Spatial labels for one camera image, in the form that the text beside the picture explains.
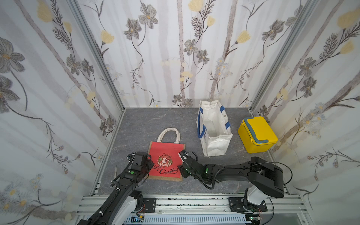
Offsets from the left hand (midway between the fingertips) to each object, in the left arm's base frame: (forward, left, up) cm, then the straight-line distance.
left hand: (154, 161), depth 86 cm
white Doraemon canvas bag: (+29, -43, -4) cm, 52 cm away
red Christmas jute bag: (+5, -6, -3) cm, 9 cm away
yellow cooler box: (+11, -64, +10) cm, 66 cm away
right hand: (-2, -17, +2) cm, 17 cm away
